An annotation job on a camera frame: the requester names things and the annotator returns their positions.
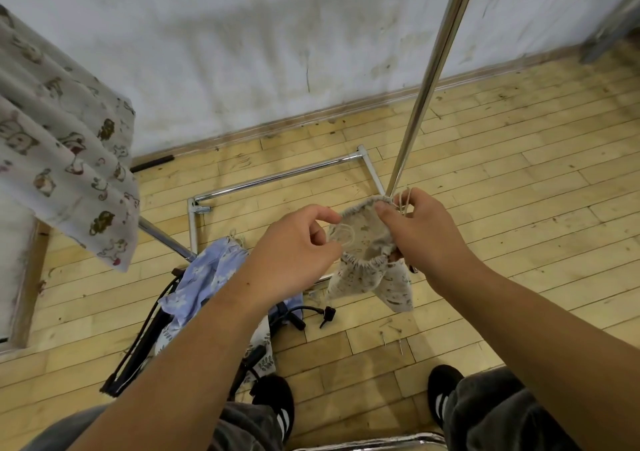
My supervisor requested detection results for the black striped shoe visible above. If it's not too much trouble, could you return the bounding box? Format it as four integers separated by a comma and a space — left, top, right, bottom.
427, 364, 466, 429
249, 374, 296, 444

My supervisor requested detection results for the black striped right shoe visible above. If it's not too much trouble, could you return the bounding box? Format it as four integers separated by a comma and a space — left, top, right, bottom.
427, 364, 466, 429

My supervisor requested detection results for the chrome clothes rack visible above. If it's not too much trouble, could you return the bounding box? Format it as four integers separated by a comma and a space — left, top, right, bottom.
135, 0, 485, 286

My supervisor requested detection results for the black baseboard strip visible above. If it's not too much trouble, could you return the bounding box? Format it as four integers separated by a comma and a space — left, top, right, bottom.
129, 154, 176, 174

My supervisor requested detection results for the person's left hand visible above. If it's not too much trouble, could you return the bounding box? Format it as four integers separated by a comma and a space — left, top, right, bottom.
235, 204, 346, 312

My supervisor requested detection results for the person's right forearm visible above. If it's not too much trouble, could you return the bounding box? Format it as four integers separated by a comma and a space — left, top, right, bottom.
435, 260, 640, 451

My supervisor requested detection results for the chrome chair frame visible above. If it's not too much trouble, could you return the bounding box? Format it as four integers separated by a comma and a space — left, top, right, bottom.
293, 432, 449, 451

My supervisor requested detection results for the person's left forearm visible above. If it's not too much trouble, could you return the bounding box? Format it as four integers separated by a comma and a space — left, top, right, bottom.
67, 283, 266, 451

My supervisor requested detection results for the grey metal furniture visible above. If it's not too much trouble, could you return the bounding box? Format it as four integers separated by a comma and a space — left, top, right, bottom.
579, 0, 640, 65

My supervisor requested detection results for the person's right hand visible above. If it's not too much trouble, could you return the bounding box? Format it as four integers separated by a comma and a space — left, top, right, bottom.
373, 187, 481, 296

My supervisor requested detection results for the black striped left shoe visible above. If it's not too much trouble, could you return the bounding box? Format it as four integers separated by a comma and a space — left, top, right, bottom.
249, 374, 296, 444

